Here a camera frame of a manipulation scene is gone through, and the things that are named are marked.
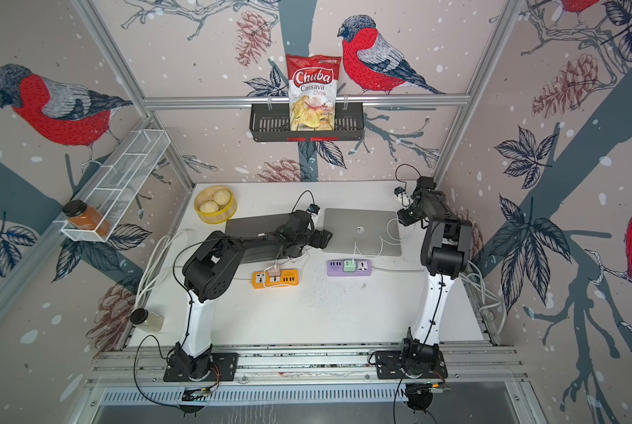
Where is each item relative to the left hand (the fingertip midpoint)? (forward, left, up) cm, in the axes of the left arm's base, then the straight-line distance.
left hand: (329, 228), depth 98 cm
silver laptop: (+2, -14, -5) cm, 15 cm away
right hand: (+9, -32, -3) cm, 34 cm away
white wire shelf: (-1, +65, +25) cm, 69 cm away
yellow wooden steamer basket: (+10, +43, -3) cm, 44 cm away
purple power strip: (-15, -12, -3) cm, 19 cm away
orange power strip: (-19, +14, -2) cm, 24 cm away
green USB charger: (-16, -7, +1) cm, 18 cm away
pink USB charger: (-18, +19, -1) cm, 26 cm away
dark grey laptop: (+6, +32, -7) cm, 33 cm away
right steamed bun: (+17, +46, -1) cm, 49 cm away
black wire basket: (+27, +21, +28) cm, 45 cm away
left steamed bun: (+10, +49, 0) cm, 50 cm away
